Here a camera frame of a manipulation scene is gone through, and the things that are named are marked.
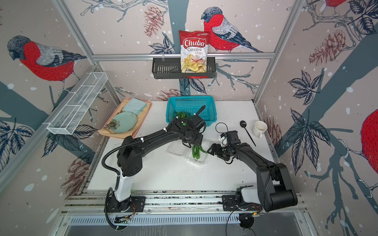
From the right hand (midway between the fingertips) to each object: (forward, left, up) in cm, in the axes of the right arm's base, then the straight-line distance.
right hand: (212, 151), depth 88 cm
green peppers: (+28, +21, +1) cm, 35 cm away
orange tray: (+28, +54, -3) cm, 61 cm away
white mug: (+16, -31, +4) cm, 35 cm away
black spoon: (+25, -24, -3) cm, 35 cm away
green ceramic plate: (+23, +66, -2) cm, 70 cm away
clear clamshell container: (-5, +63, -3) cm, 64 cm away
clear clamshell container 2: (+2, +20, -3) cm, 21 cm away
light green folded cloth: (+38, +61, -1) cm, 72 cm away
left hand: (+4, +7, +8) cm, 11 cm away
